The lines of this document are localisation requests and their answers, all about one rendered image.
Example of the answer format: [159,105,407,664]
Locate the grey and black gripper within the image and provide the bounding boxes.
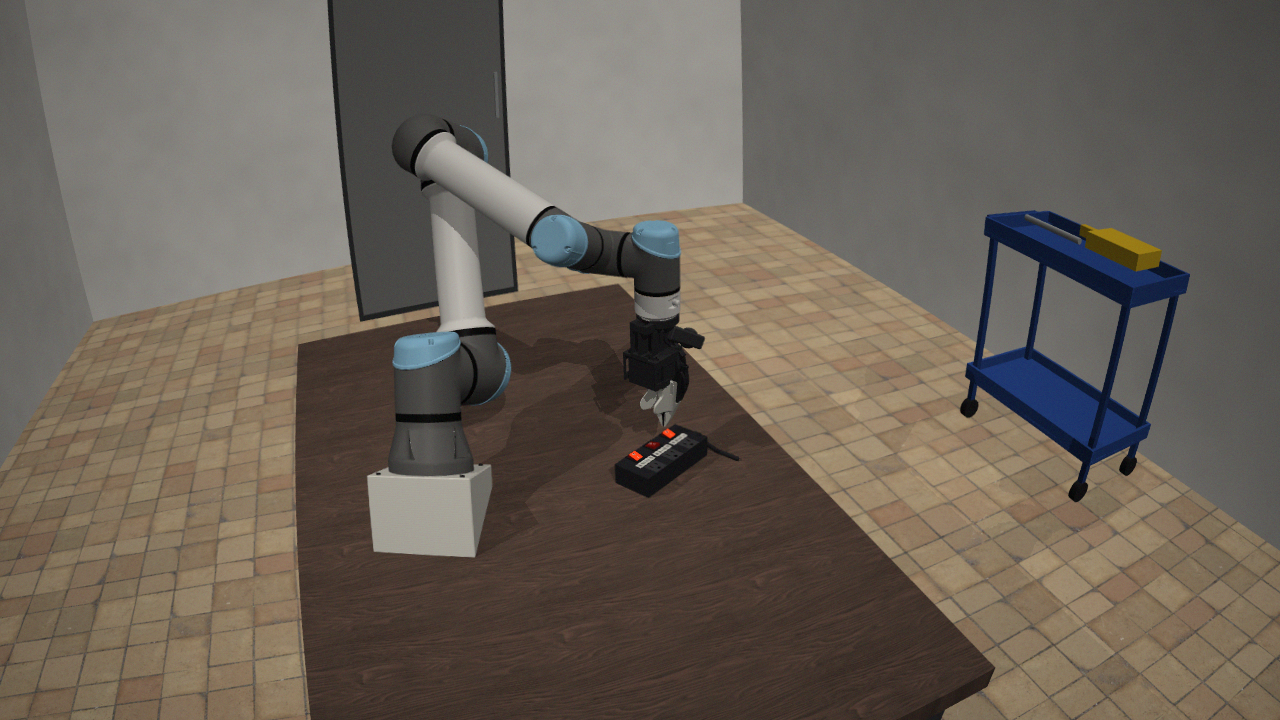
[623,314,689,427]

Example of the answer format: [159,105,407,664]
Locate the black power strip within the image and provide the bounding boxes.
[614,424,739,498]

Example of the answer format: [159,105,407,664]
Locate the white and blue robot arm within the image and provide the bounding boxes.
[388,114,681,477]

